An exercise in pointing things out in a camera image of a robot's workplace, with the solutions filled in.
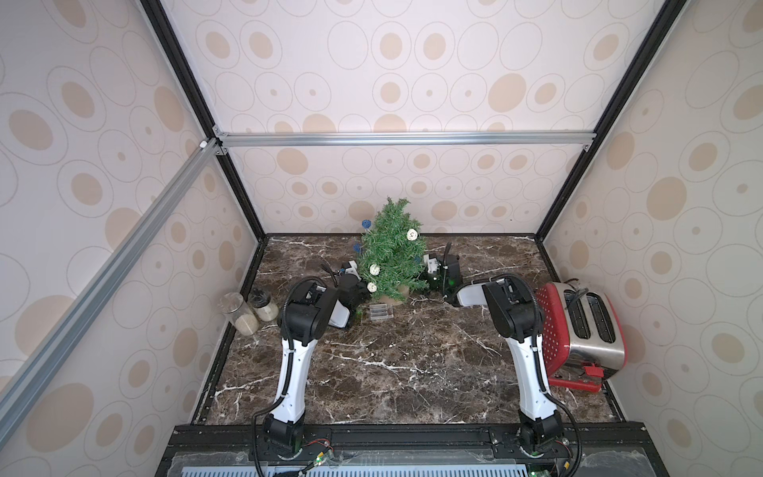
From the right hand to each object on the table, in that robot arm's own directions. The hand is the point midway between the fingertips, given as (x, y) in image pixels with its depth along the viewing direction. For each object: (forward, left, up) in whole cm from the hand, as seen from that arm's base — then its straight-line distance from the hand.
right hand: (413, 275), depth 104 cm
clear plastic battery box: (-14, +11, -2) cm, 18 cm away
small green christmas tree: (-11, +6, +24) cm, 27 cm away
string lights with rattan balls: (-10, +1, +30) cm, 31 cm away
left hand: (-2, +6, +4) cm, 7 cm away
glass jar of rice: (-23, +51, +13) cm, 57 cm away
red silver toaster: (-28, -43, +13) cm, 52 cm away
